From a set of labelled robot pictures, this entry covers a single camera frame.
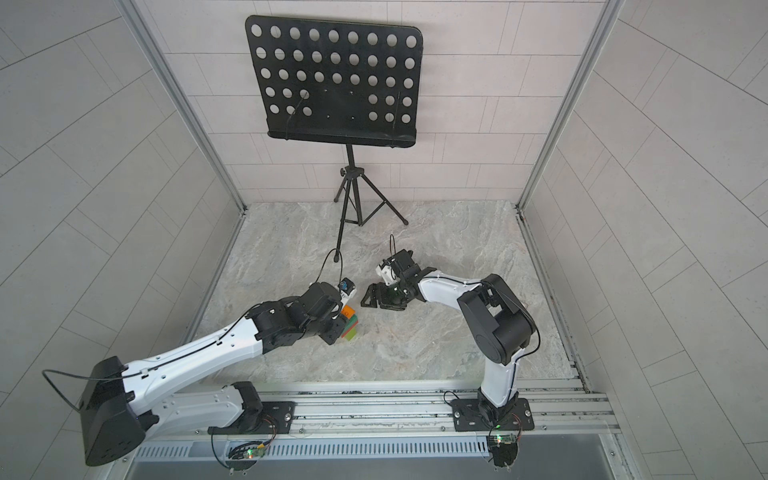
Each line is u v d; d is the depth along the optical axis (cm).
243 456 66
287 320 54
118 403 38
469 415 71
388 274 84
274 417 71
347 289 67
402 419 72
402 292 68
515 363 52
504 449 68
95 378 40
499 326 47
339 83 69
